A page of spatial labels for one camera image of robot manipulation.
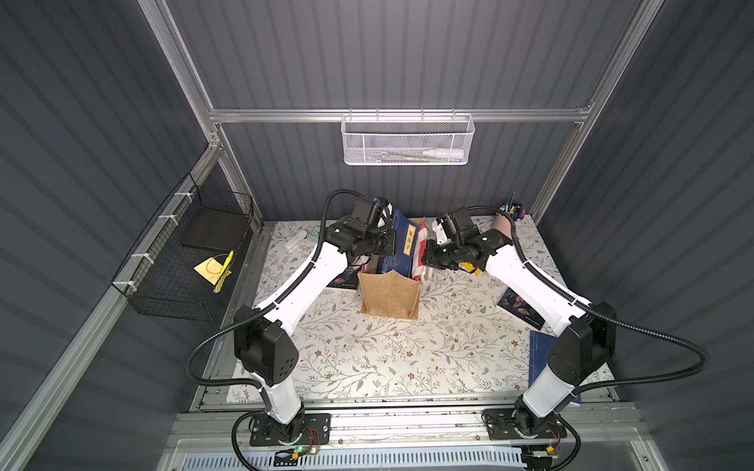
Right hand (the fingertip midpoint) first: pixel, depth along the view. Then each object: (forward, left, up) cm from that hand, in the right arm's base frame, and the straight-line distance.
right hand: (424, 257), depth 82 cm
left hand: (+1, +7, +4) cm, 8 cm away
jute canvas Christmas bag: (-5, +10, -12) cm, 16 cm away
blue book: (+8, +5, 0) cm, 9 cm away
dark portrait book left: (+5, +25, -20) cm, 32 cm away
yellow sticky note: (-8, +55, +5) cm, 56 cm away
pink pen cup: (+27, -32, -13) cm, 44 cm away
